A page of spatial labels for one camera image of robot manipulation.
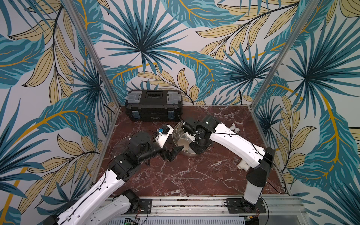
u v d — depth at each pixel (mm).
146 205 732
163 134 534
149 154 540
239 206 733
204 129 502
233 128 1038
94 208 415
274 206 763
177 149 574
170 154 576
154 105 962
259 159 440
